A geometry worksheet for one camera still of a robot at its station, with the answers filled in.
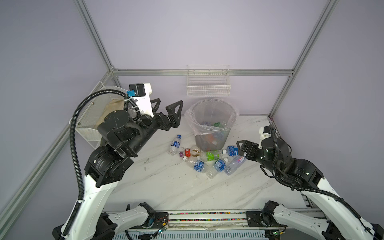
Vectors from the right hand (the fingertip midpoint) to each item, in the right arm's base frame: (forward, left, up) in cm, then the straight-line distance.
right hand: (242, 144), depth 65 cm
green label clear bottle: (+10, +12, -27) cm, 32 cm away
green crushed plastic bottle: (+29, +6, -19) cm, 35 cm away
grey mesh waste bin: (+17, +17, -20) cm, 31 cm away
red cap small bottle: (+13, +27, -28) cm, 41 cm away
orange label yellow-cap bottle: (+16, +10, -18) cm, 26 cm away
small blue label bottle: (+17, +36, -27) cm, 48 cm away
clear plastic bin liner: (+36, +11, -17) cm, 41 cm away
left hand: (+1, +28, +23) cm, 36 cm away
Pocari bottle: (+2, +19, -27) cm, 33 cm away
